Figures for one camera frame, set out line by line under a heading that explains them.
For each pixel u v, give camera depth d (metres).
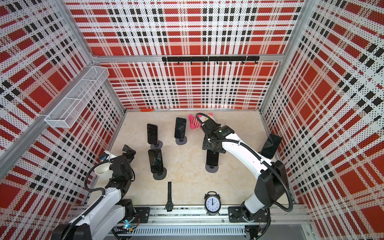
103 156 0.69
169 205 0.77
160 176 0.88
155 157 0.80
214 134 0.57
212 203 0.75
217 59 0.89
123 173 0.64
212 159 0.84
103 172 0.80
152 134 0.91
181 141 1.02
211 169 0.90
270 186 0.42
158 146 1.00
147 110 1.26
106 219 0.54
